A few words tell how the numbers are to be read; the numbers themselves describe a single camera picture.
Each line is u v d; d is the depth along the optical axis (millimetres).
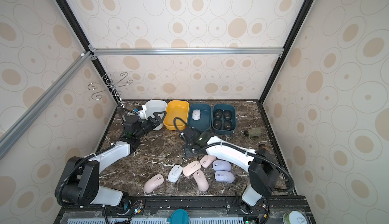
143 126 728
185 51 923
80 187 427
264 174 431
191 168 851
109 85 1089
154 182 787
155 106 1122
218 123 1031
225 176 808
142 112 777
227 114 1085
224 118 1091
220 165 839
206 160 855
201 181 795
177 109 1154
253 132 975
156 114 761
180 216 651
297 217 662
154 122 753
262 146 924
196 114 1087
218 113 1093
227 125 1027
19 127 538
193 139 623
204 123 1038
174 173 815
